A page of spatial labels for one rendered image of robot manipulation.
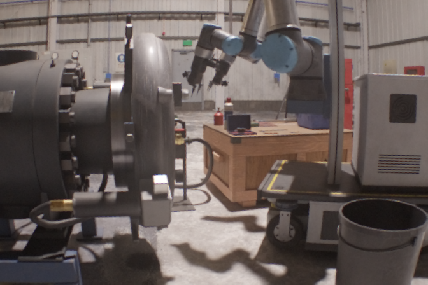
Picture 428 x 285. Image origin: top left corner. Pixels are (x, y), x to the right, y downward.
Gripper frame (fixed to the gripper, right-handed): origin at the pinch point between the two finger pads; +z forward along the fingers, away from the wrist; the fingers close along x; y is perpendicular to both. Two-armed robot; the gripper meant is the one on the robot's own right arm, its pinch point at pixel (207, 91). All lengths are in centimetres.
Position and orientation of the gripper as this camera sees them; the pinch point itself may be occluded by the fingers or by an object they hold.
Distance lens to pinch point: 202.6
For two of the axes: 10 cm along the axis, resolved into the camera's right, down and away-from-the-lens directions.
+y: 9.0, 4.2, -1.4
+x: 1.5, 0.1, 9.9
